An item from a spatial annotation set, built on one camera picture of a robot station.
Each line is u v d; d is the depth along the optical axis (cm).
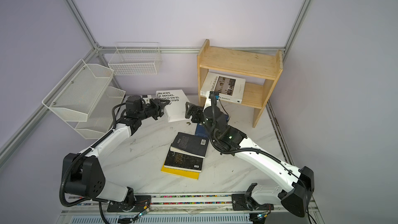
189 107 63
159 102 76
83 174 43
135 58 96
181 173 82
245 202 65
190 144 91
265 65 76
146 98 79
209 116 48
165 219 70
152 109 74
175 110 77
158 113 75
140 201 75
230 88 91
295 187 39
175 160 84
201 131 101
